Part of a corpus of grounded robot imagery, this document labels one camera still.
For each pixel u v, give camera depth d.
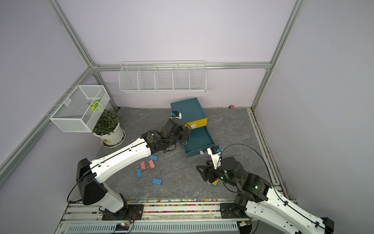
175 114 0.67
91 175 0.41
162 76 1.00
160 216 0.73
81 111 0.83
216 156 0.59
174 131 0.56
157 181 0.83
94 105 0.81
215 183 0.80
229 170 0.49
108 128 0.88
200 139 0.88
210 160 0.60
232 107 1.24
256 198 0.46
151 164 0.89
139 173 0.87
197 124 0.86
